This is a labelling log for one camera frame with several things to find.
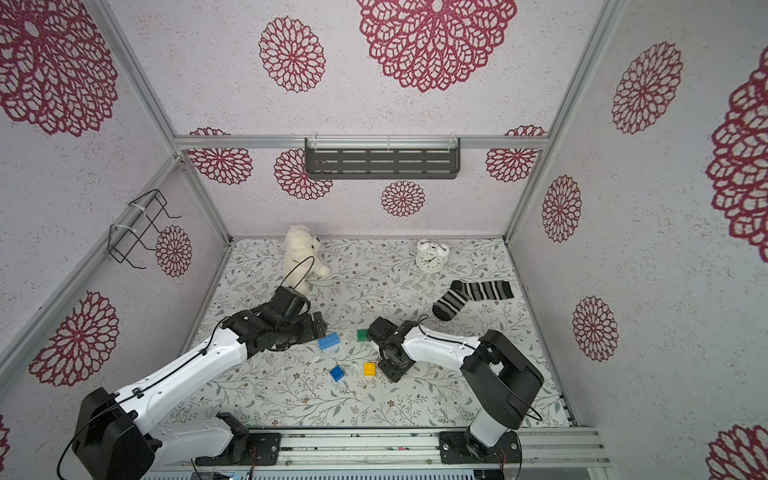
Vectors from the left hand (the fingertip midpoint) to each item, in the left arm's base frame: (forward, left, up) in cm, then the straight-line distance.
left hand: (313, 332), depth 81 cm
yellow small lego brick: (-7, -15, -10) cm, 20 cm away
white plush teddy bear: (+22, +7, +4) cm, 24 cm away
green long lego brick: (+4, -12, -11) cm, 17 cm away
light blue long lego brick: (+2, -2, -11) cm, 11 cm away
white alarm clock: (+31, -36, -6) cm, 48 cm away
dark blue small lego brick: (-8, -6, -11) cm, 14 cm away
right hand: (-5, -22, -12) cm, 25 cm away
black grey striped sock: (+21, -46, -12) cm, 52 cm away
